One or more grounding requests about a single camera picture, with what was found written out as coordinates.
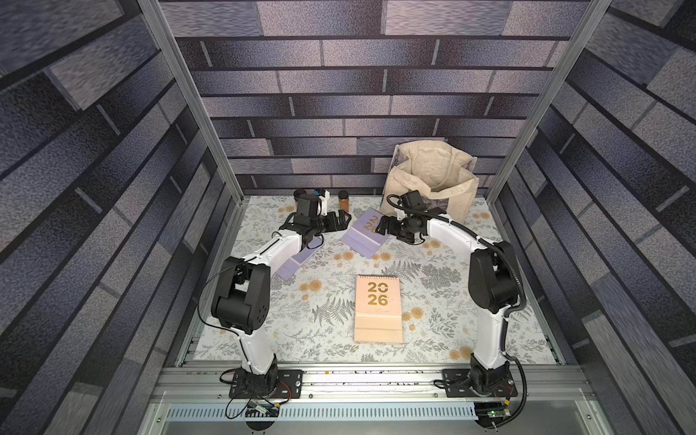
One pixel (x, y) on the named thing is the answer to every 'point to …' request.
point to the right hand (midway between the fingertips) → (385, 231)
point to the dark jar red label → (302, 198)
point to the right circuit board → (491, 413)
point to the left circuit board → (257, 409)
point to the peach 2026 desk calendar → (378, 310)
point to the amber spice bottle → (343, 200)
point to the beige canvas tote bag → (445, 176)
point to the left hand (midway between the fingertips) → (341, 215)
